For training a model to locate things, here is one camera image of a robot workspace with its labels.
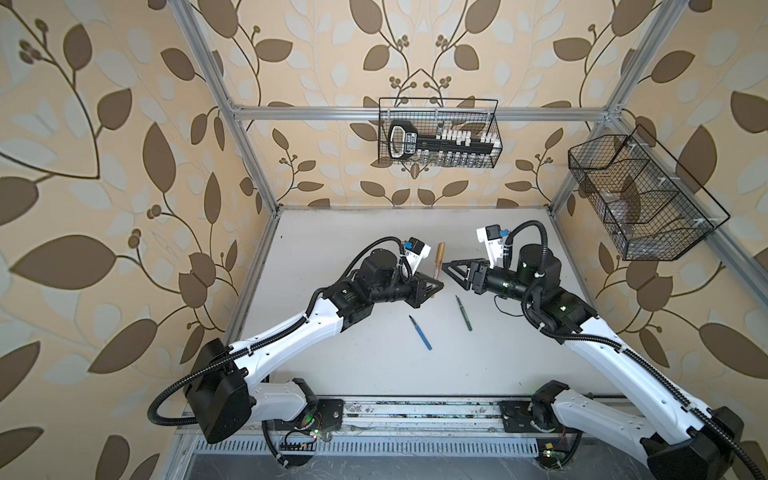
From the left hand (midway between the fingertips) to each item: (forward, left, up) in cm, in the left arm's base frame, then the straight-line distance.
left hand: (445, 284), depth 69 cm
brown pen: (+6, +1, +4) cm, 7 cm away
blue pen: (-1, +4, -27) cm, 27 cm away
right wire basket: (+20, -51, +9) cm, 55 cm away
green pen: (+5, -10, -26) cm, 28 cm away
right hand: (+2, 0, +4) cm, 4 cm away
